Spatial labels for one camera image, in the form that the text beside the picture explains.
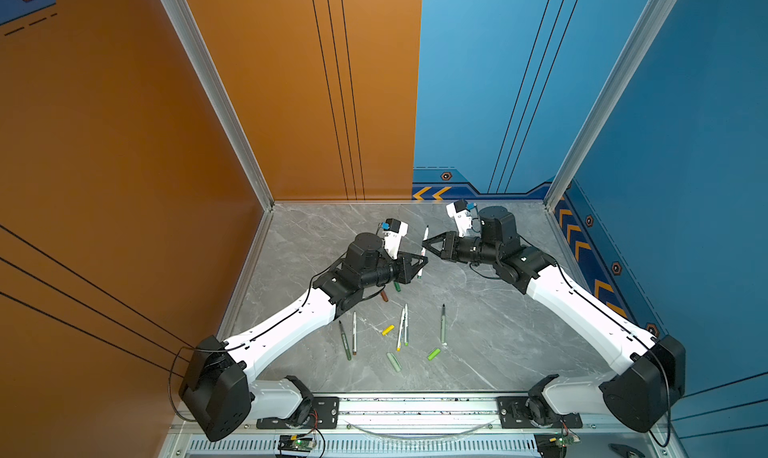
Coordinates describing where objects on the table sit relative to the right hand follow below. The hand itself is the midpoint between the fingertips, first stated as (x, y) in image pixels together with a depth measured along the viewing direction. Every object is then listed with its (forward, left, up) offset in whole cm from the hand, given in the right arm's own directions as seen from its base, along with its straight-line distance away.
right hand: (421, 245), depth 72 cm
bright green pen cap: (-17, -4, -28) cm, 33 cm away
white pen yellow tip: (-15, +6, -27) cm, 32 cm away
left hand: (-2, -2, -2) cm, 4 cm away
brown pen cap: (+1, +10, -28) cm, 30 cm away
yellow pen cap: (-10, +9, -28) cm, 31 cm away
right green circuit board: (-36, -33, -29) cm, 57 cm away
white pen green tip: (-1, 0, -1) cm, 2 cm away
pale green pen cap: (-19, +7, -28) cm, 34 cm away
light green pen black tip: (-9, -7, -28) cm, 30 cm away
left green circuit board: (-37, +32, -29) cm, 57 cm away
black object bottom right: (-38, -47, -29) cm, 67 cm away
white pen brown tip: (-11, +19, -28) cm, 35 cm away
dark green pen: (-14, +21, -28) cm, 38 cm away
